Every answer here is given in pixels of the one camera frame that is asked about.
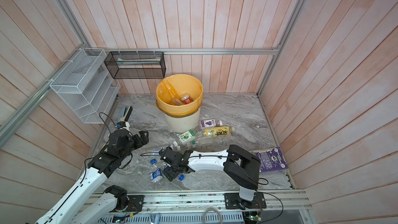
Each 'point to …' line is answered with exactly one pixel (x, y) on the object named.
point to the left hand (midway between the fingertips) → (142, 138)
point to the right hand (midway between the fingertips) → (171, 169)
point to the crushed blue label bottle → (182, 177)
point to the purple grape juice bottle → (210, 123)
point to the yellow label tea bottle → (217, 131)
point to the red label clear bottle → (186, 99)
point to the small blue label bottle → (156, 173)
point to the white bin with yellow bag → (180, 118)
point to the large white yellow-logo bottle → (176, 101)
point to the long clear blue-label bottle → (153, 151)
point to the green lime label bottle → (187, 137)
